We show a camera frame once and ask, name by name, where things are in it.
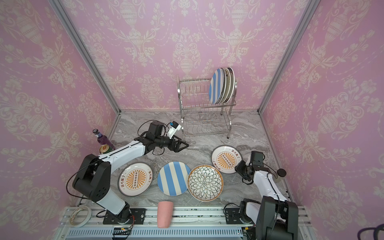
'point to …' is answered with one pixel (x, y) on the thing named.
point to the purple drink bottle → (102, 139)
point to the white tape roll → (74, 212)
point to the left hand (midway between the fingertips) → (184, 143)
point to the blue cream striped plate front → (172, 179)
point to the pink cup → (164, 214)
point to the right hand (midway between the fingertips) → (238, 167)
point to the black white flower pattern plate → (205, 183)
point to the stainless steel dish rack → (199, 116)
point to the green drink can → (105, 148)
